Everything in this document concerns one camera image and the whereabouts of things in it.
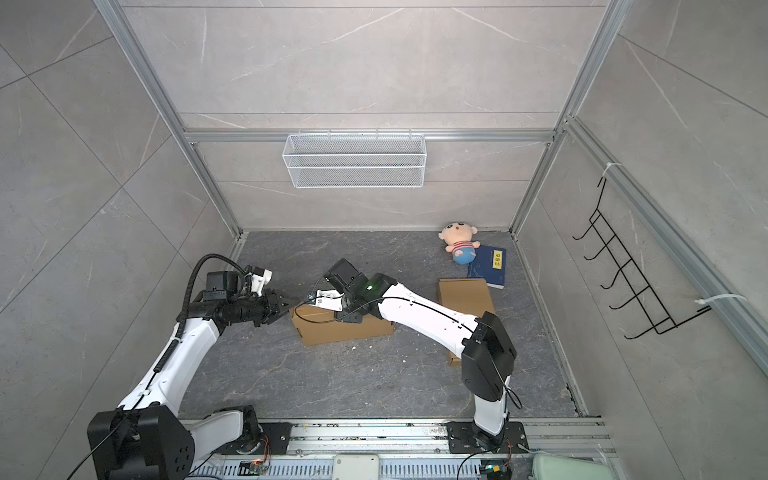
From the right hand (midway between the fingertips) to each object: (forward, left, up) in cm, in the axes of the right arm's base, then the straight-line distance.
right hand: (344, 296), depth 82 cm
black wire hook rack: (-12, -68, +14) cm, 71 cm away
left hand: (-2, +13, +2) cm, 13 cm away
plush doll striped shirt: (+31, -39, -10) cm, 51 cm away
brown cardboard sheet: (-6, +2, -11) cm, 12 cm away
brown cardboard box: (+8, -39, -14) cm, 42 cm away
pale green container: (-39, -51, -14) cm, 66 cm away
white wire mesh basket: (+46, -2, +14) cm, 48 cm away
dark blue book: (+22, -50, -15) cm, 56 cm away
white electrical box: (-38, -4, -14) cm, 41 cm away
